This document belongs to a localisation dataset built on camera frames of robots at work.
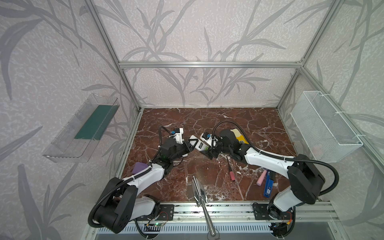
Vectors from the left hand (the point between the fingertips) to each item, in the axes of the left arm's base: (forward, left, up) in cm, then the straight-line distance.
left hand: (199, 137), depth 80 cm
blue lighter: (-21, -37, -14) cm, 45 cm away
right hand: (+1, -3, -4) cm, 5 cm away
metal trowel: (-26, -1, -18) cm, 31 cm away
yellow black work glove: (+11, -27, -16) cm, 34 cm away
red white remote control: (-3, 0, -3) cm, 4 cm away
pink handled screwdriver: (-15, -19, -17) cm, 29 cm away
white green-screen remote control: (-6, +8, -11) cm, 15 cm away
